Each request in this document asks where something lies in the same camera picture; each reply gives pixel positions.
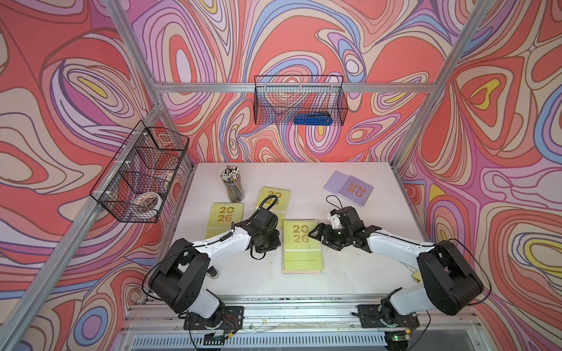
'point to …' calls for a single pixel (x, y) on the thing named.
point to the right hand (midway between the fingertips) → (316, 243)
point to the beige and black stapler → (212, 272)
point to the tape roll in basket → (147, 203)
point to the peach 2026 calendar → (300, 272)
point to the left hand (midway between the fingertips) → (283, 245)
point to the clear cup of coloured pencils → (231, 176)
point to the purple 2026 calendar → (349, 187)
